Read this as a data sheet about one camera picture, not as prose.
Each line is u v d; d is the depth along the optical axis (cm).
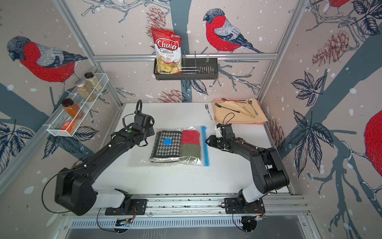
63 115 70
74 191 40
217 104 121
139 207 73
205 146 94
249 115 114
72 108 67
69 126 65
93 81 81
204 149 93
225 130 74
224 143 73
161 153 89
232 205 72
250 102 120
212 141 82
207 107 118
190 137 95
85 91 75
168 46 78
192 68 95
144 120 65
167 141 94
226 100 122
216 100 125
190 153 88
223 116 116
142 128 64
